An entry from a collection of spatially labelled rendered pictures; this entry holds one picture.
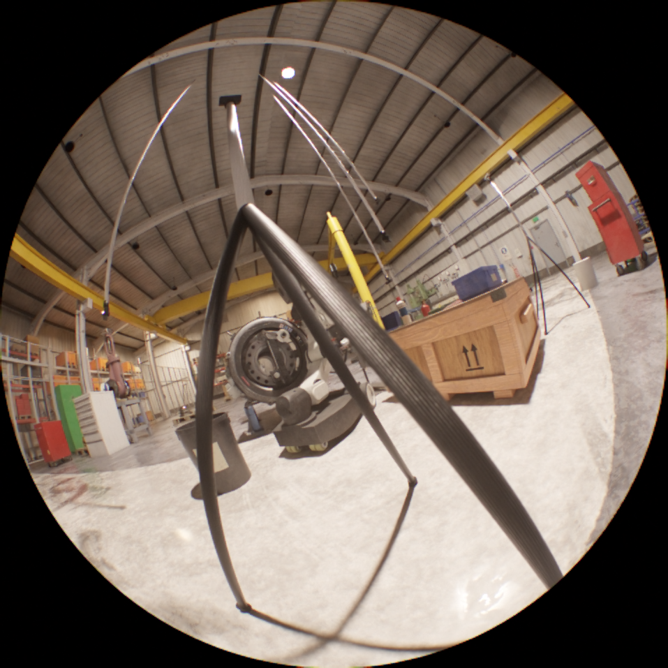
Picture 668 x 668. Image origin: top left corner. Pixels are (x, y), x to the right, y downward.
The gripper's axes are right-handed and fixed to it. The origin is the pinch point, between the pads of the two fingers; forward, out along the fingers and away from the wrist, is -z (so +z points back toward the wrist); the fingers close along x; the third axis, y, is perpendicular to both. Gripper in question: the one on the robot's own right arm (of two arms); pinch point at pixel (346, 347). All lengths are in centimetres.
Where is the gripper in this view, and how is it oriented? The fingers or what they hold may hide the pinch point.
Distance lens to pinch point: 148.1
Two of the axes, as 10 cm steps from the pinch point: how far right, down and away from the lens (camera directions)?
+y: -3.0, 1.4, 9.4
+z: -5.4, -8.4, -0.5
